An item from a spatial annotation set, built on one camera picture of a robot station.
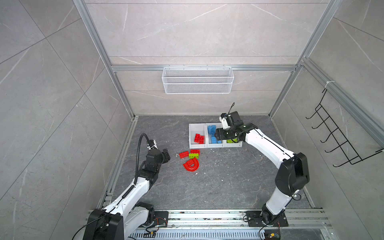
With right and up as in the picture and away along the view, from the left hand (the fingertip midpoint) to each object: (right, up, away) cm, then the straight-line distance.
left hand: (161, 147), depth 86 cm
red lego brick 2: (+20, -4, +11) cm, 23 cm away
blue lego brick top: (+33, +3, +16) cm, 37 cm away
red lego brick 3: (+21, +4, +18) cm, 28 cm away
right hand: (+34, +8, +3) cm, 36 cm away
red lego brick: (+12, -6, +10) cm, 17 cm away
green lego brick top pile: (+18, -7, +9) cm, 21 cm away
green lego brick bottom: (+38, +5, -11) cm, 40 cm away
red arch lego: (+18, -12, +7) cm, 22 cm away
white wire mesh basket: (+22, +44, +15) cm, 52 cm away
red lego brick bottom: (+24, +3, +17) cm, 30 cm away
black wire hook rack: (+85, +12, -14) cm, 87 cm away
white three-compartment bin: (+25, +11, +21) cm, 34 cm away
